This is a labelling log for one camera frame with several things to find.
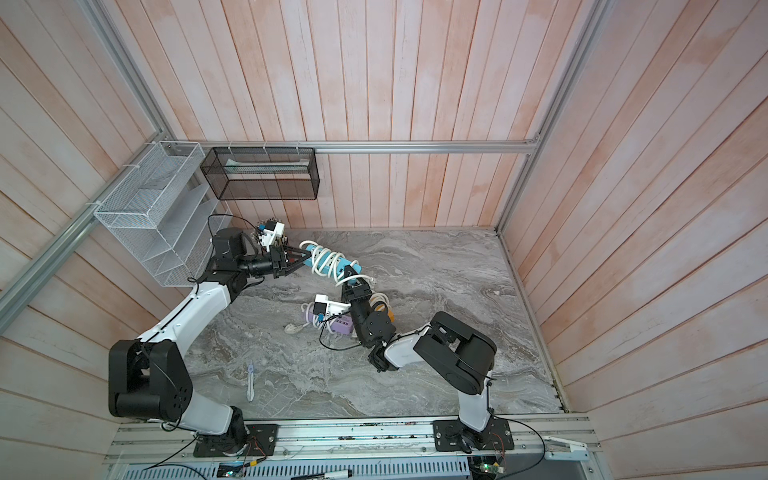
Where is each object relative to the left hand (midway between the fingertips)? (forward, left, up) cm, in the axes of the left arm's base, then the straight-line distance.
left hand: (310, 261), depth 78 cm
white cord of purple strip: (-7, +1, -21) cm, 22 cm away
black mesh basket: (+42, +24, -2) cm, 48 cm away
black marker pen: (-45, -7, -24) cm, 51 cm away
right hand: (-1, -12, -1) cm, 12 cm away
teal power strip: (-1, -5, +2) cm, 5 cm away
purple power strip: (-8, -7, -20) cm, 23 cm away
